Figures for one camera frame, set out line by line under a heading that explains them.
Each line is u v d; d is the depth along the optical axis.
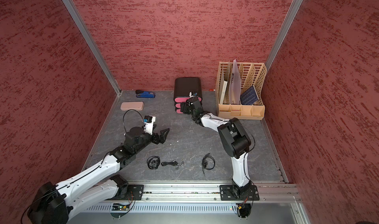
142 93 1.17
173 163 0.83
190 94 0.89
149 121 0.68
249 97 1.03
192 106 0.76
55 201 0.39
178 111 1.03
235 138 0.54
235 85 1.08
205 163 0.83
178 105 0.98
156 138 0.70
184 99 0.95
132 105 1.10
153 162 0.83
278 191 0.77
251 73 1.04
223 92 0.92
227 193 0.74
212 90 1.23
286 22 0.81
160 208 0.77
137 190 0.74
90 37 0.88
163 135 0.71
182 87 1.04
